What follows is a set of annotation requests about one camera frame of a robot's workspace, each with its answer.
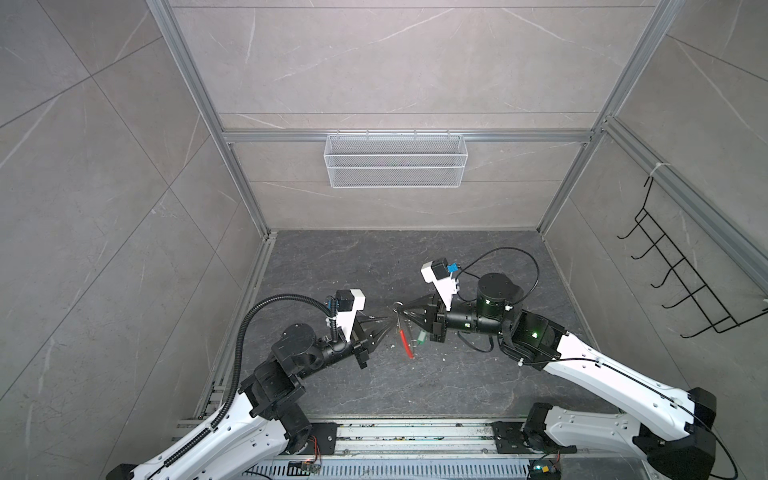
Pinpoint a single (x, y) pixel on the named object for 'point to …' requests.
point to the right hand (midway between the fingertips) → (400, 308)
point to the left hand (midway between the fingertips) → (394, 317)
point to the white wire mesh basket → (395, 161)
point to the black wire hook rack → (717, 318)
